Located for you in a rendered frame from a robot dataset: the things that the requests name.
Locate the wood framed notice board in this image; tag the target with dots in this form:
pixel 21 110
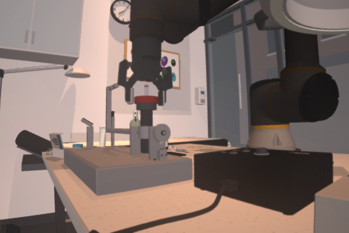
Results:
pixel 173 69

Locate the grey wall cabinet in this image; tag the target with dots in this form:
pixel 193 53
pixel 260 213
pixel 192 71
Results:
pixel 41 20

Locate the teal small block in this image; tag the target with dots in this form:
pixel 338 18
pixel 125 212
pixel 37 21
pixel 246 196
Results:
pixel 78 145

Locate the grey latch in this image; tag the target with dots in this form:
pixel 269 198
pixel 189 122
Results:
pixel 162 152

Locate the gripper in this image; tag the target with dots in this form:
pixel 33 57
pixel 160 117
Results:
pixel 146 55

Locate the clear needle cartridge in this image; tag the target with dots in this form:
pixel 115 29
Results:
pixel 146 89

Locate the grey glass door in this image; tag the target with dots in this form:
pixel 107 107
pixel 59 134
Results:
pixel 229 80

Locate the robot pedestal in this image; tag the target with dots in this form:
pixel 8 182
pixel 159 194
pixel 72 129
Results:
pixel 268 137

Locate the dark round button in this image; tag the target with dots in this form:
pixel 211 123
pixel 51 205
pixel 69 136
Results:
pixel 233 152
pixel 245 150

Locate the green bottle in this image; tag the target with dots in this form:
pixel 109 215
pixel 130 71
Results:
pixel 135 119

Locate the white desk lamp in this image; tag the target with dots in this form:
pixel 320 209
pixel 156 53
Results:
pixel 77 72

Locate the black round wall clock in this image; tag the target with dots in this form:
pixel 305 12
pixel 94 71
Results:
pixel 120 10

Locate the white striped box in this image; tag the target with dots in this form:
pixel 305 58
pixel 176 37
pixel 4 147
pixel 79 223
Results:
pixel 56 143

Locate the black flat tray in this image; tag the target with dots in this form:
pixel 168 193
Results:
pixel 32 162

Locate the black table leg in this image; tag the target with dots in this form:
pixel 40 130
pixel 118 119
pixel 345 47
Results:
pixel 59 205

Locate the black cylinder roll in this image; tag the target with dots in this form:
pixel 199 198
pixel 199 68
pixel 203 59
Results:
pixel 31 140

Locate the black control box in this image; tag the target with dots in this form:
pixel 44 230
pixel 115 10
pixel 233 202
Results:
pixel 259 178

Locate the white wall thermostat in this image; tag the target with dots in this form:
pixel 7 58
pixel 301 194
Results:
pixel 200 95

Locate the dark pen machine body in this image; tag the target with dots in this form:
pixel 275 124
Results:
pixel 146 114

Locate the grey hinged holder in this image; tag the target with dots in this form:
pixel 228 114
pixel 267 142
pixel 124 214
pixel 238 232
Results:
pixel 89 133

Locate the grey round knob on box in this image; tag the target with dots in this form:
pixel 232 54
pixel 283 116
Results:
pixel 261 151

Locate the grey bent stand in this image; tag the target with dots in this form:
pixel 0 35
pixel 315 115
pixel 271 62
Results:
pixel 109 113

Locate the beige box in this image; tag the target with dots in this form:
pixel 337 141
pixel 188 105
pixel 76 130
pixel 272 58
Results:
pixel 332 208

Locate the white tube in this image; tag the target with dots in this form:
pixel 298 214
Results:
pixel 102 137

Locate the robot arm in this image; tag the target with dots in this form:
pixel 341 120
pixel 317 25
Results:
pixel 169 9

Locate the grey base block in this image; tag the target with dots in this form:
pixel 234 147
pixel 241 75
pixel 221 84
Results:
pixel 122 170

